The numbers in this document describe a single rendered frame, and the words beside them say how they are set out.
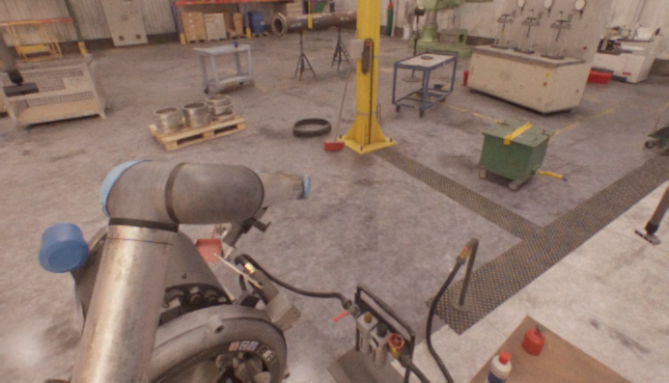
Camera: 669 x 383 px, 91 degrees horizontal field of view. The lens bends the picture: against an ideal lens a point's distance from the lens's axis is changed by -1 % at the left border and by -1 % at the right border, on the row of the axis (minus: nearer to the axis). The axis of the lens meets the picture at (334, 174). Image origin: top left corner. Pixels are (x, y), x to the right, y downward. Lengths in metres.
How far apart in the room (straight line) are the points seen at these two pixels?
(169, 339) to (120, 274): 0.59
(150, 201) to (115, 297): 0.16
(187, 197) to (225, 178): 0.07
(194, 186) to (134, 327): 0.24
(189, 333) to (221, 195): 0.69
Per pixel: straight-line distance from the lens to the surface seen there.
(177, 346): 1.23
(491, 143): 3.87
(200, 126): 5.33
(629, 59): 9.70
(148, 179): 0.67
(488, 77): 7.09
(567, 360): 1.94
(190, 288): 1.57
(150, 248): 0.67
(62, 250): 1.76
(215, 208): 0.64
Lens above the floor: 1.90
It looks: 29 degrees down
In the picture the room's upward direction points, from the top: 1 degrees counter-clockwise
